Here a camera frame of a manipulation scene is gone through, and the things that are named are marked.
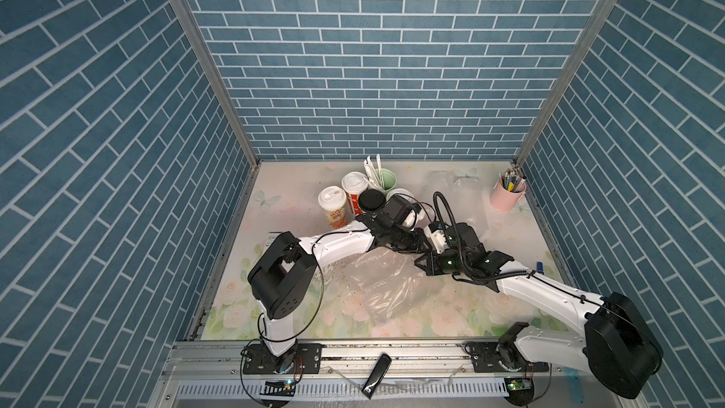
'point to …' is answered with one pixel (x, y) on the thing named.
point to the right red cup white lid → (410, 214)
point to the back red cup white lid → (353, 183)
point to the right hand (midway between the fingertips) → (416, 264)
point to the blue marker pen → (540, 267)
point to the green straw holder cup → (389, 178)
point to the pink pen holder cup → (505, 199)
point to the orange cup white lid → (332, 199)
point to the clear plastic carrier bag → (384, 281)
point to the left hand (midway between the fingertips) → (437, 253)
